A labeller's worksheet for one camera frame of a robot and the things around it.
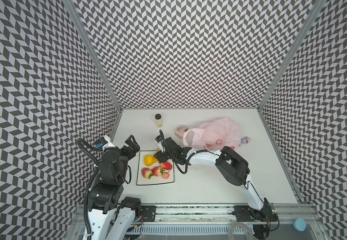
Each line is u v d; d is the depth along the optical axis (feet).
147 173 2.64
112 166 1.44
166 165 2.77
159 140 2.63
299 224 2.28
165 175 2.70
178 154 2.31
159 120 3.42
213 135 3.30
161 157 2.63
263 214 2.05
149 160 2.79
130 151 1.88
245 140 3.16
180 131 3.27
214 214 2.46
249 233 2.11
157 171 2.69
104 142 1.73
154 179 2.69
